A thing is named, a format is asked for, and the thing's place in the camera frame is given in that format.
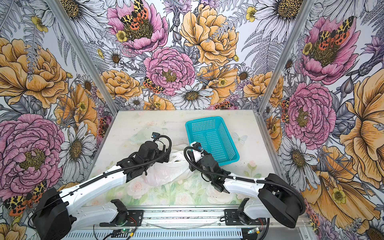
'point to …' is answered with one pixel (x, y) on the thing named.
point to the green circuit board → (125, 230)
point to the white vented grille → (129, 234)
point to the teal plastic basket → (213, 134)
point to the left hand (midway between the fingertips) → (161, 152)
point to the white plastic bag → (160, 174)
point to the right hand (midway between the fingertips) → (188, 156)
